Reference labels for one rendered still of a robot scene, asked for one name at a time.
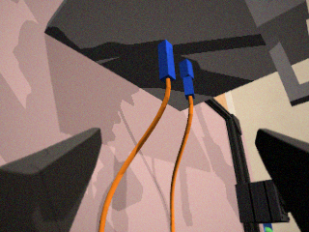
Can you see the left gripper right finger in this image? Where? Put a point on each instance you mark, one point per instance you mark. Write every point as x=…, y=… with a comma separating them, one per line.
x=286, y=160

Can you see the orange patch cord with blue plug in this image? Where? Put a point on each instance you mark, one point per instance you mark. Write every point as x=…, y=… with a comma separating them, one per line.
x=189, y=95

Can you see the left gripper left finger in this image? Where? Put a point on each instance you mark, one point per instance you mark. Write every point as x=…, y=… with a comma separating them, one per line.
x=42, y=192

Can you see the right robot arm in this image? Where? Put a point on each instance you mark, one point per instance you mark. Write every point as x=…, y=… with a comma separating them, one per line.
x=284, y=208

